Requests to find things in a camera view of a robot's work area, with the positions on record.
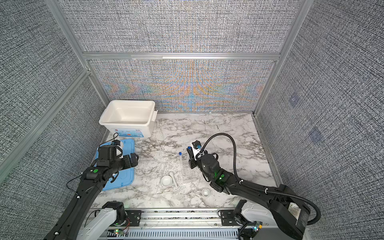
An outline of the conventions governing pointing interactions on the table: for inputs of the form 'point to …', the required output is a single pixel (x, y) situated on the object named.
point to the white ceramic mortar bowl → (166, 180)
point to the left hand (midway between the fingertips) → (131, 158)
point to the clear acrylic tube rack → (188, 175)
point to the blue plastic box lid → (125, 177)
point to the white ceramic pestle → (171, 175)
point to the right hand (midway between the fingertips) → (189, 147)
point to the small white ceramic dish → (205, 192)
